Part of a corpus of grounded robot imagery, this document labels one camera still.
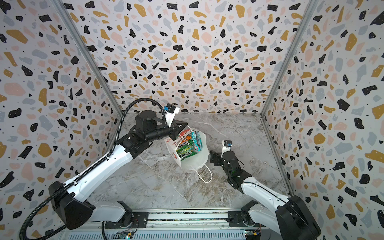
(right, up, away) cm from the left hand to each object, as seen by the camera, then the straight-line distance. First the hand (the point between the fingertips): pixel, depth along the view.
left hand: (186, 121), depth 67 cm
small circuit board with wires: (-29, -53, +3) cm, 61 cm away
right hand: (+14, -15, +17) cm, 27 cm away
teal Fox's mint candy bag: (+5, -14, +24) cm, 28 cm away
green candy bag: (-2, -17, +21) cm, 27 cm away
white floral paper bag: (+4, -23, +20) cm, 31 cm away
